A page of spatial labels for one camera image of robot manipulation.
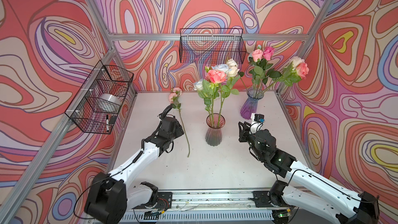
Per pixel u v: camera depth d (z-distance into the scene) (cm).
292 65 78
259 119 61
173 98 112
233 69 70
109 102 70
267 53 73
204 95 71
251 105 99
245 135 65
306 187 49
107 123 72
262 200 73
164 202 72
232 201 75
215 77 62
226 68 68
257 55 74
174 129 67
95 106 73
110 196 40
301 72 75
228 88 74
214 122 79
